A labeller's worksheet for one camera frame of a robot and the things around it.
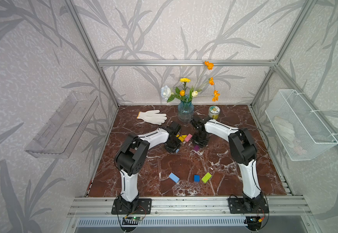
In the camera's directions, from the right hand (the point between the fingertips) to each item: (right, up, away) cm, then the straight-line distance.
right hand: (193, 144), depth 97 cm
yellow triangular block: (-6, +5, +2) cm, 9 cm away
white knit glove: (-31, +20, +15) cm, 39 cm away
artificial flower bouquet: (-16, +32, -16) cm, 40 cm away
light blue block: (-11, -3, -6) cm, 13 cm away
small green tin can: (+16, +22, +8) cm, 28 cm away
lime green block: (+6, -16, -15) cm, 22 cm away
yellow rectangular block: (-8, +4, +2) cm, 9 cm away
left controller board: (-34, -33, -25) cm, 54 cm away
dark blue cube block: (0, -16, -16) cm, 23 cm away
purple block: (+2, -1, -3) cm, 4 cm away
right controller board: (+27, -34, -26) cm, 50 cm away
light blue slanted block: (-13, -16, -14) cm, 25 cm away
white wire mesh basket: (+44, +10, -36) cm, 57 cm away
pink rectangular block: (-4, +4, +2) cm, 6 cm away
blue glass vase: (-5, +24, +5) cm, 25 cm away
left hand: (-9, -2, -3) cm, 10 cm away
